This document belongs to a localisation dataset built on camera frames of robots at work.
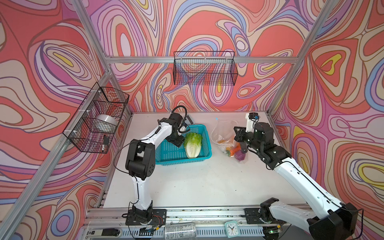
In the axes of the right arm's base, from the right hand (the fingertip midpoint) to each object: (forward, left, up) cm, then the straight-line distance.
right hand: (235, 130), depth 76 cm
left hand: (+8, +32, -19) cm, 38 cm away
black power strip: (-40, +64, -21) cm, 78 cm away
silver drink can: (-40, +29, -20) cm, 54 cm away
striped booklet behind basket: (+28, +24, -22) cm, 43 cm away
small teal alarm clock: (-40, +5, -24) cm, 47 cm away
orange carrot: (-2, -1, -18) cm, 18 cm away
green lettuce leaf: (+5, +22, -16) cm, 28 cm away
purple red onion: (-4, -7, -20) cm, 22 cm away
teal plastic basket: (+2, +39, -24) cm, 46 cm away
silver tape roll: (+1, +63, +8) cm, 64 cm away
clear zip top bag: (+8, +4, -12) cm, 15 cm away
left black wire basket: (+1, +70, +6) cm, 70 cm away
